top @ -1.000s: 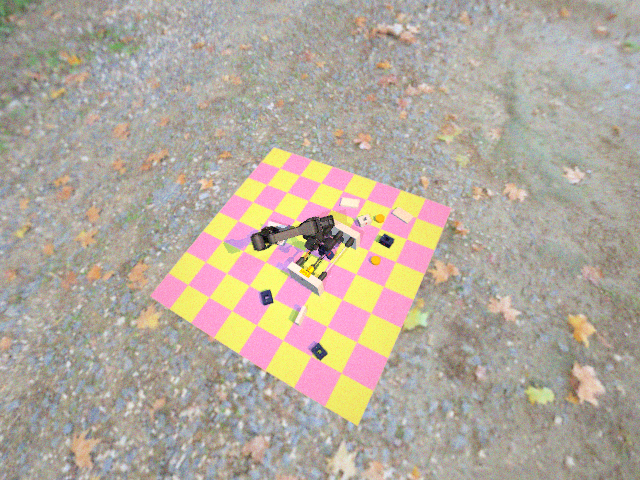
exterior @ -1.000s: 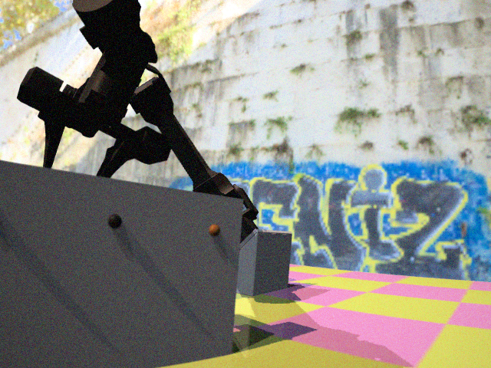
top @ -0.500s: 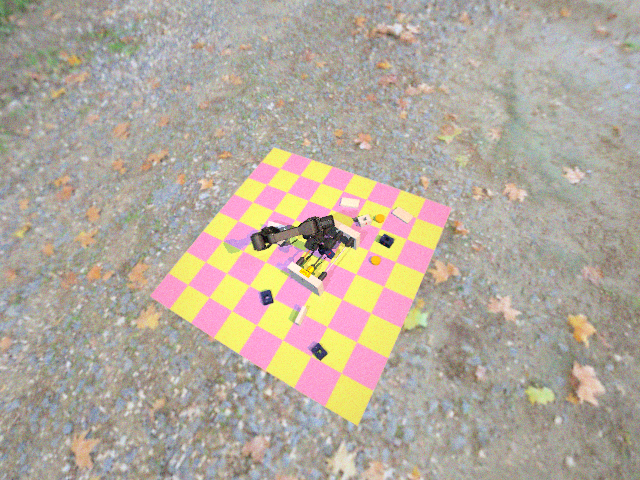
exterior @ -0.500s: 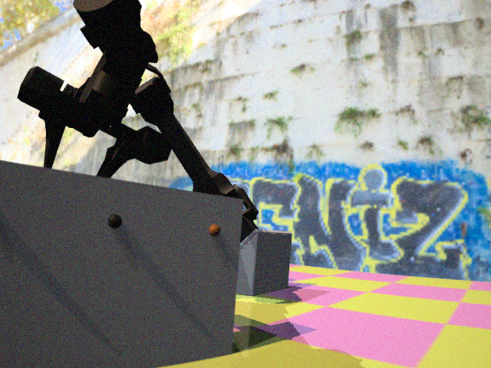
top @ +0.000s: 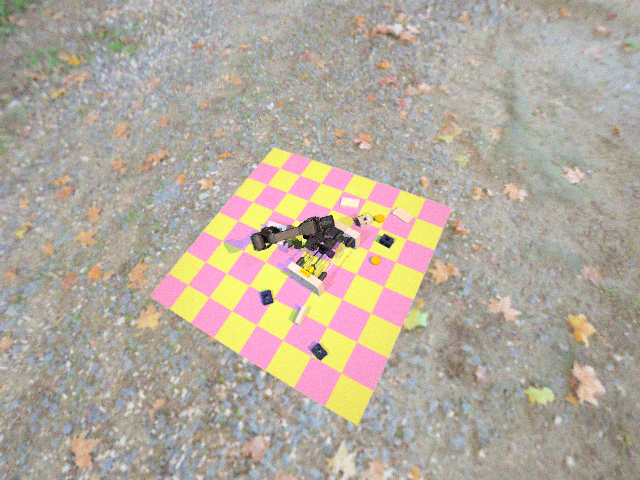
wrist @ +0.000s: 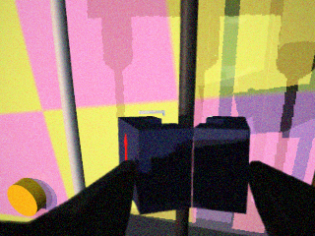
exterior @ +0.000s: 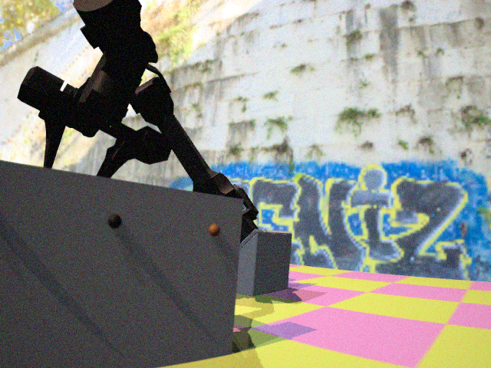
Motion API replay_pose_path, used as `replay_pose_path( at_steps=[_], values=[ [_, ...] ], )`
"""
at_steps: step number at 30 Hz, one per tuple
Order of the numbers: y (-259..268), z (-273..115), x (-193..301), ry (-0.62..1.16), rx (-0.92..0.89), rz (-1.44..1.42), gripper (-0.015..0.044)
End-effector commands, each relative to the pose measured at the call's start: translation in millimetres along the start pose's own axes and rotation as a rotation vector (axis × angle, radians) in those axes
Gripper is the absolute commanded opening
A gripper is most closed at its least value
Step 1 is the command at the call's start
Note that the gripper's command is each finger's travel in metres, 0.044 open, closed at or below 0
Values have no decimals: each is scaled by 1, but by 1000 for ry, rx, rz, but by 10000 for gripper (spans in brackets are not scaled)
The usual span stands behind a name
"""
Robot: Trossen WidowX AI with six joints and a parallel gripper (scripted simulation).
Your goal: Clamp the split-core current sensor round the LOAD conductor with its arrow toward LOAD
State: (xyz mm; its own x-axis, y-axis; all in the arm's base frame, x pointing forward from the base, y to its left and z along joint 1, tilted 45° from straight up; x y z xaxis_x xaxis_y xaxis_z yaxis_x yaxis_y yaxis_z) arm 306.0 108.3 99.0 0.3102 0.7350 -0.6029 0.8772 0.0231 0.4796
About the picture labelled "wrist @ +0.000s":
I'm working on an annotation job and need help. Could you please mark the orange short cylinder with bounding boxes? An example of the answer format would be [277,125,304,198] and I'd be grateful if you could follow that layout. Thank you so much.
[7,178,46,216]

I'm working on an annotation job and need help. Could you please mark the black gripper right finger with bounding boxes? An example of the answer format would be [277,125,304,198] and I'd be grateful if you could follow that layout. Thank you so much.
[248,160,315,236]

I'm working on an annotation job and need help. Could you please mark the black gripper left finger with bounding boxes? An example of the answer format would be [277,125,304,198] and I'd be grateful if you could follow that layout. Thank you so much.
[0,160,135,236]

